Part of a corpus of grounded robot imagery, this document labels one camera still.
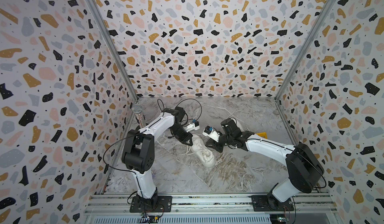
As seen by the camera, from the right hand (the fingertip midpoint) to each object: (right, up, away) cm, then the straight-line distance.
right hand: (206, 144), depth 83 cm
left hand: (-8, 0, +2) cm, 8 cm away
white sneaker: (-3, -5, +2) cm, 6 cm away
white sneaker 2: (+13, +14, -15) cm, 24 cm away
